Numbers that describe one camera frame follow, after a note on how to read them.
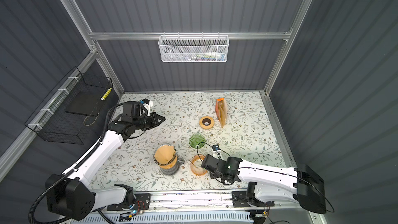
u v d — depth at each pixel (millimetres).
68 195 393
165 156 772
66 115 722
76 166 424
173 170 790
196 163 857
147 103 736
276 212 709
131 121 608
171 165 737
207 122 1020
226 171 550
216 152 720
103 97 802
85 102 744
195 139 942
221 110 982
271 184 452
